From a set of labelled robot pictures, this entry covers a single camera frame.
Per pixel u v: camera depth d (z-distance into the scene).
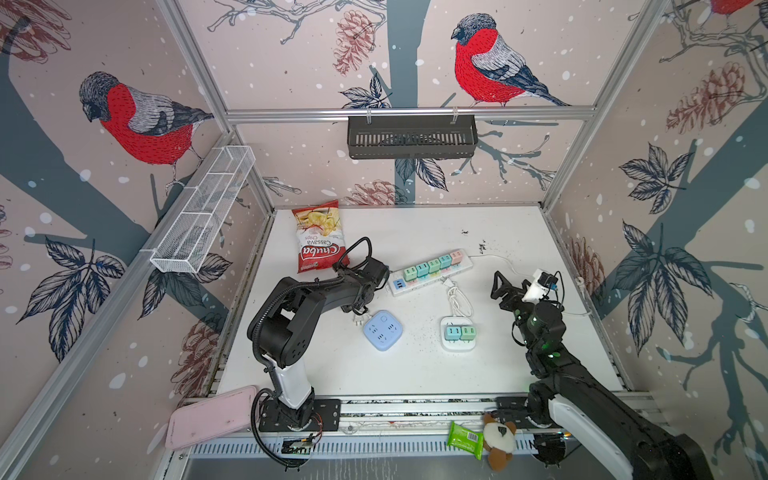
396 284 0.95
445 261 0.96
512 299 0.73
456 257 0.97
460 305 0.92
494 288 0.78
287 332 0.48
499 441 0.68
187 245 0.71
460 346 0.83
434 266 0.95
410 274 0.93
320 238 1.06
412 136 1.04
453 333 0.81
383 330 0.86
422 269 0.94
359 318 0.90
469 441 0.69
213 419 0.73
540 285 0.70
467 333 0.80
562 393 0.58
